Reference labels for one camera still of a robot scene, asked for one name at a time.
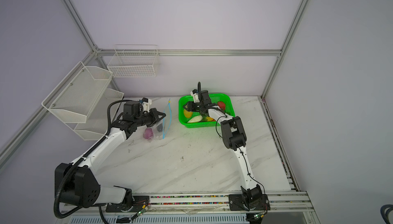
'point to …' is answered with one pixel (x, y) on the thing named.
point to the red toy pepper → (221, 105)
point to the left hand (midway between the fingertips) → (165, 115)
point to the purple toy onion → (148, 133)
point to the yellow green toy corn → (209, 118)
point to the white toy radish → (195, 119)
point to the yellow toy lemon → (188, 114)
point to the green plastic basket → (215, 98)
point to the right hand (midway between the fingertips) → (185, 105)
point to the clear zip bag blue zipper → (161, 129)
